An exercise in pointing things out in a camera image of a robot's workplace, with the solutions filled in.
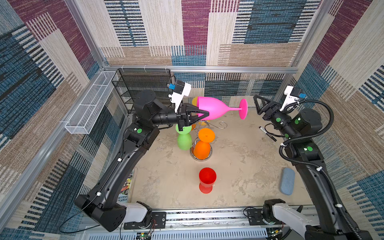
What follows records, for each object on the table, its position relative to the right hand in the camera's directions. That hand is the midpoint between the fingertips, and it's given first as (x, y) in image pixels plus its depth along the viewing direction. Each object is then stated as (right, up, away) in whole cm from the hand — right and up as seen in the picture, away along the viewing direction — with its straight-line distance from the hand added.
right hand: (257, 100), depth 61 cm
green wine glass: (-30, -17, +14) cm, 37 cm away
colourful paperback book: (-61, -47, +17) cm, 79 cm away
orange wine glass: (-21, -22, +11) cm, 32 cm away
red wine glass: (-19, -36, +15) cm, 43 cm away
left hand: (-20, -6, -12) cm, 24 cm away
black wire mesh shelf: (-69, +19, +42) cm, 83 cm away
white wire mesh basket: (-92, -6, +32) cm, 98 cm away
